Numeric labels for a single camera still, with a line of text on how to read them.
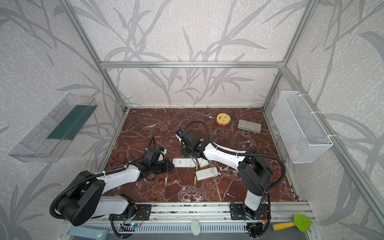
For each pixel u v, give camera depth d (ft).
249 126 3.47
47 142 2.10
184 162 2.92
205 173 2.83
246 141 3.34
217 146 1.83
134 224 2.32
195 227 2.24
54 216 1.35
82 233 2.16
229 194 2.58
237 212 2.39
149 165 2.28
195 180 2.76
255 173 1.48
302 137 2.02
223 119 3.59
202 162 2.99
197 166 2.91
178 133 2.49
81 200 1.37
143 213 2.38
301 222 2.28
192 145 2.15
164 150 2.81
